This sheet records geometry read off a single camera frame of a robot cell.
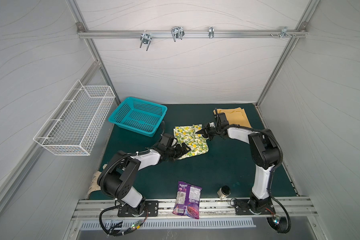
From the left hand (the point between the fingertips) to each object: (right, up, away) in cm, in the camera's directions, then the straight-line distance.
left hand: (188, 150), depth 89 cm
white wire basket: (-53, +16, -20) cm, 59 cm away
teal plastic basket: (-38, +21, +24) cm, 49 cm away
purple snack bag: (-1, -22, -16) cm, 27 cm away
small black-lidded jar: (+16, -16, -19) cm, 30 cm away
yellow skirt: (+37, +21, +23) cm, 48 cm away
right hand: (+6, +12, +5) cm, 15 cm away
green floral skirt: (+6, +3, +6) cm, 9 cm away
